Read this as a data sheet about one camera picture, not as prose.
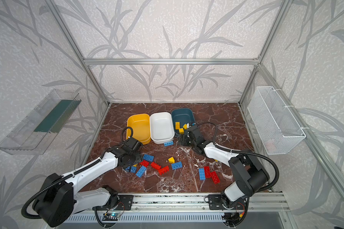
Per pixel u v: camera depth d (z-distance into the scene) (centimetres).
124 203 73
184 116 111
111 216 71
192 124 82
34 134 64
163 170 83
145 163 86
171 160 87
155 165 85
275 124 63
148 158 90
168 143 94
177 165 86
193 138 71
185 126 104
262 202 75
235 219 70
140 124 104
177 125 104
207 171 84
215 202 73
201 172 83
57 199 40
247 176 44
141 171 83
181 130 99
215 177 81
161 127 104
